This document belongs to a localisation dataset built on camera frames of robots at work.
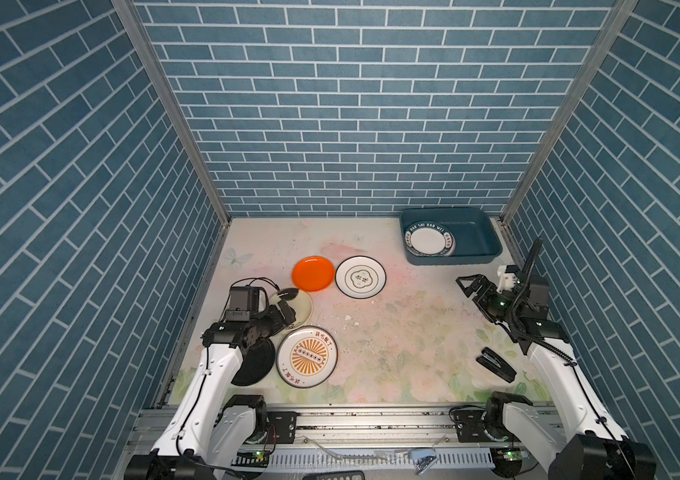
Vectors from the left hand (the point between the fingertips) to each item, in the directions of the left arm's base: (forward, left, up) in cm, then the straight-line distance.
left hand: (285, 318), depth 82 cm
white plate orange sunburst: (-7, -6, -10) cm, 14 cm away
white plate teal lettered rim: (+37, -50, -9) cm, 63 cm away
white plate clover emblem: (+20, -22, -9) cm, 31 cm away
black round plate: (-8, +9, -12) cm, 17 cm away
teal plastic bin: (+38, -69, -8) cm, 79 cm away
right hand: (+6, -49, +8) cm, 50 cm away
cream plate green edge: (+8, -3, -9) cm, 13 cm away
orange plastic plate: (+21, -6, -9) cm, 24 cm away
